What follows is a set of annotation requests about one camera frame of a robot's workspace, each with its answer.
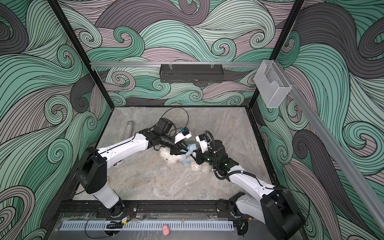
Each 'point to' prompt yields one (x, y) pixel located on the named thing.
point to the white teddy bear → (165, 155)
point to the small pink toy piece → (165, 230)
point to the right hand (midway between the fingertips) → (189, 152)
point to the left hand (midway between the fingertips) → (189, 150)
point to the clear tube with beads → (129, 130)
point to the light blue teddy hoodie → (186, 158)
